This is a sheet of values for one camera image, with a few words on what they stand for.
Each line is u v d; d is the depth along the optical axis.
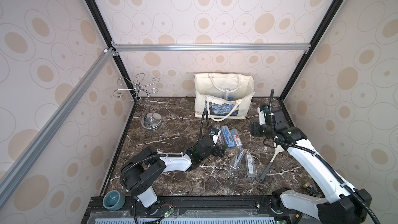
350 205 0.37
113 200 0.75
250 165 0.85
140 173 0.44
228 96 1.00
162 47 1.91
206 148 0.65
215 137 0.75
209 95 0.87
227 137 0.97
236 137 0.97
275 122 0.57
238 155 0.90
